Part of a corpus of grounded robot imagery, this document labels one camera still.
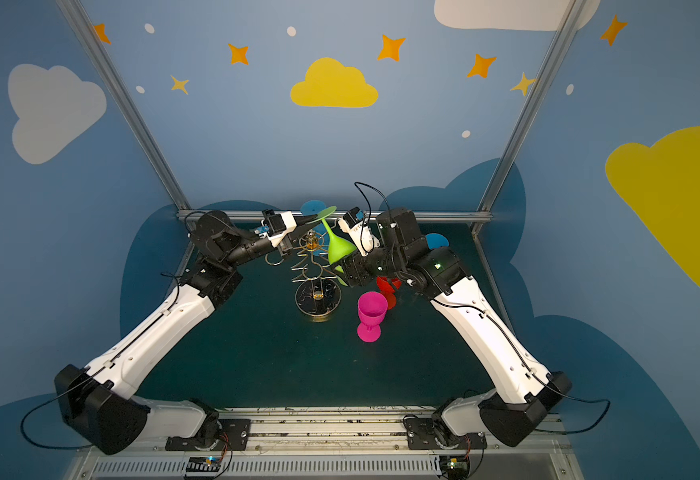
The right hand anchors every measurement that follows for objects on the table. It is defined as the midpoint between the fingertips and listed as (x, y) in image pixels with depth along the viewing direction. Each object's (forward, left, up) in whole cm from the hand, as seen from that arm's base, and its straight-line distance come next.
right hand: (346, 256), depth 66 cm
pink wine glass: (0, -7, -24) cm, 25 cm away
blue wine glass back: (+22, +12, -5) cm, 25 cm away
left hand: (+4, +7, +10) cm, 13 cm away
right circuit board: (-35, -29, -39) cm, 60 cm away
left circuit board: (-38, +34, -38) cm, 63 cm away
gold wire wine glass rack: (+10, +11, -33) cm, 36 cm away
